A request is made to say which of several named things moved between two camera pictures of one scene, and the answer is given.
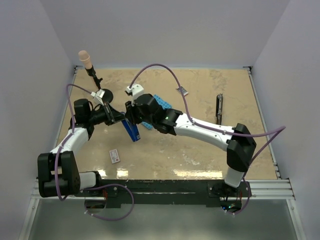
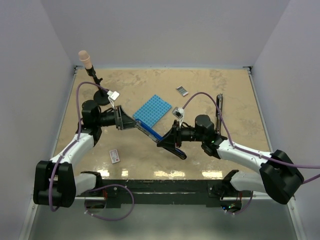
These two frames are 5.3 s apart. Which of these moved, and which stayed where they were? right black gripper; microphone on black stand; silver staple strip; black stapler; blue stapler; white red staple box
Moved: blue stapler; right black gripper
Stayed: silver staple strip; white red staple box; black stapler; microphone on black stand
